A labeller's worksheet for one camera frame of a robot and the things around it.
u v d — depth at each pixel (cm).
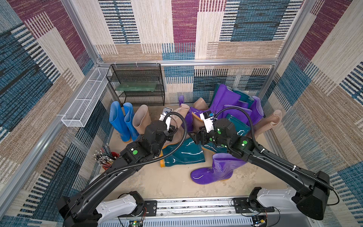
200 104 97
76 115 91
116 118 78
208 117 61
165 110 54
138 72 102
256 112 81
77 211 37
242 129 87
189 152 89
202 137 61
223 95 88
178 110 70
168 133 46
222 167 70
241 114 87
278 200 56
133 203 60
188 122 91
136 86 96
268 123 81
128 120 77
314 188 39
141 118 86
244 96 91
